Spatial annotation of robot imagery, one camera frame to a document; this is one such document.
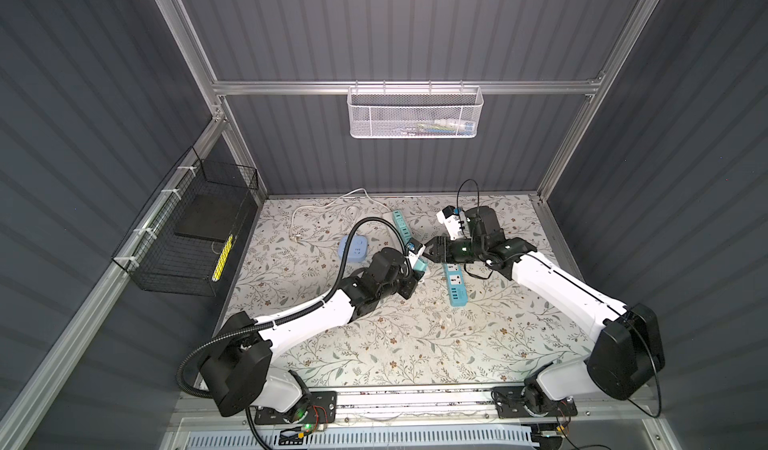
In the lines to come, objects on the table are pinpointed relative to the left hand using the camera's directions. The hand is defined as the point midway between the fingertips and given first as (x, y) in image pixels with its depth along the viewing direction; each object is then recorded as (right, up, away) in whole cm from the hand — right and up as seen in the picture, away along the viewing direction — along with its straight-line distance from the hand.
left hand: (418, 268), depth 81 cm
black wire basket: (-58, +8, -9) cm, 59 cm away
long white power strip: (-4, +11, +21) cm, 24 cm away
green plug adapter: (+1, +1, -3) cm, 3 cm away
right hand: (+2, +4, -1) cm, 5 cm away
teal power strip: (+13, -8, +10) cm, 19 cm away
